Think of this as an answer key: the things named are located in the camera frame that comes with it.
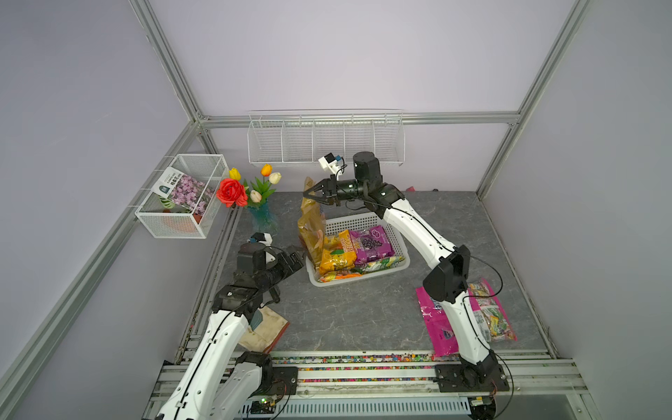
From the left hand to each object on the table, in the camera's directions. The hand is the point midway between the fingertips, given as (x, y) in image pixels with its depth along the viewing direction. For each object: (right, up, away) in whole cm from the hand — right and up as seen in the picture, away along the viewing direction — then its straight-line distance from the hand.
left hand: (298, 258), depth 76 cm
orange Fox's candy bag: (+15, -7, +8) cm, 18 cm away
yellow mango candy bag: (+11, -1, +17) cm, 21 cm away
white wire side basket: (-38, +12, -2) cm, 40 cm away
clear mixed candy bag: (+59, -18, +5) cm, 62 cm away
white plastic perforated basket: (+19, +10, +26) cm, 34 cm away
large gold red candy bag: (+4, +10, -2) cm, 11 cm away
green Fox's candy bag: (+25, -4, +9) cm, 26 cm away
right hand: (+3, +19, -5) cm, 19 cm away
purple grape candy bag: (+23, +2, +20) cm, 31 cm away
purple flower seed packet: (-33, +20, -2) cm, 38 cm away
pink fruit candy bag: (+44, -24, +4) cm, 50 cm away
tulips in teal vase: (-17, +12, +21) cm, 29 cm away
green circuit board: (-9, -40, -5) cm, 41 cm away
